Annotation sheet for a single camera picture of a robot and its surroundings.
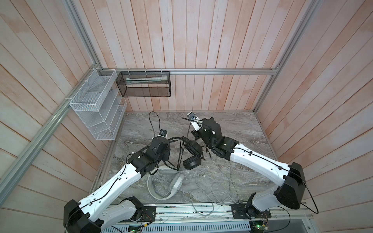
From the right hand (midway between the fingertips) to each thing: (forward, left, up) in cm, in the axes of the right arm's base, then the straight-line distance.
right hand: (196, 119), depth 75 cm
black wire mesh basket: (+39, +37, -5) cm, 54 cm away
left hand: (-12, +17, -12) cm, 24 cm away
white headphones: (-26, +11, -21) cm, 35 cm away
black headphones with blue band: (-15, +1, -8) cm, 17 cm away
